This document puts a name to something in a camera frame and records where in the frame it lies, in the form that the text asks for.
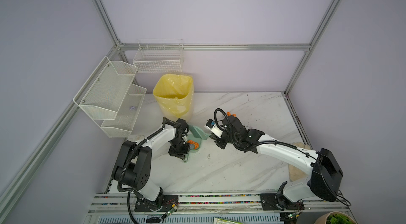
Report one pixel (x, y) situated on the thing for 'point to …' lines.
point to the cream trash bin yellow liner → (174, 93)
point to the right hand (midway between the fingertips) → (210, 134)
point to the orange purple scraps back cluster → (229, 114)
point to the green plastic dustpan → (196, 134)
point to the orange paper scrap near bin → (196, 145)
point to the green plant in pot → (335, 217)
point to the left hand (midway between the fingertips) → (183, 159)
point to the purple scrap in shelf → (132, 107)
